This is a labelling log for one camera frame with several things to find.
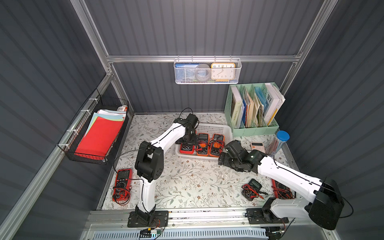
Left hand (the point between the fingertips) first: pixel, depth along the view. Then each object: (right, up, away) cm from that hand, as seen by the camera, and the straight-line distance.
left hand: (188, 142), depth 93 cm
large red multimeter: (-1, -4, -6) cm, 7 cm away
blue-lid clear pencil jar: (+53, +3, -10) cm, 54 cm away
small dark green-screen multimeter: (+35, -25, -14) cm, 45 cm away
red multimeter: (-34, -24, -16) cm, 45 cm away
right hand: (+22, -9, -12) cm, 26 cm away
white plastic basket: (+17, +8, +19) cm, 26 cm away
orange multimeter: (+19, -2, +3) cm, 19 cm away
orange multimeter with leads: (+10, -1, +4) cm, 11 cm away
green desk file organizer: (+42, +21, +3) cm, 47 cm away
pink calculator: (+47, -3, +6) cm, 48 cm away
